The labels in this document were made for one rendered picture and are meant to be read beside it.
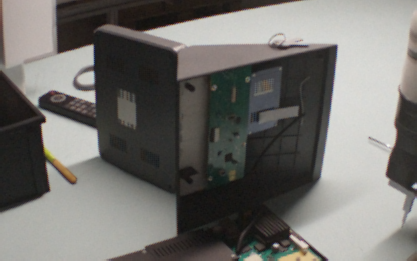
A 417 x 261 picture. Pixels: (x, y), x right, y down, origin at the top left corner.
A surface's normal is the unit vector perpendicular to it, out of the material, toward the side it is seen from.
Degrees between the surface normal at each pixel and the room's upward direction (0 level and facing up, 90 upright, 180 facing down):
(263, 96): 90
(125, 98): 90
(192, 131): 90
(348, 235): 0
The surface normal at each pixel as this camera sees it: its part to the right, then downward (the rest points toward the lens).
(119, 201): 0.04, -0.89
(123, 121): -0.58, 0.35
